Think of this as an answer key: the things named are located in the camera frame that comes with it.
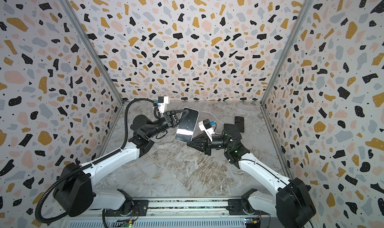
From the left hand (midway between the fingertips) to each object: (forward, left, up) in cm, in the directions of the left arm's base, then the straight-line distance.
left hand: (188, 112), depth 61 cm
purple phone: (-3, +1, -6) cm, 7 cm away
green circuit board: (-34, +31, -41) cm, 61 cm away
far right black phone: (+28, -35, -43) cm, 62 cm away
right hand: (-9, +1, -11) cm, 14 cm away
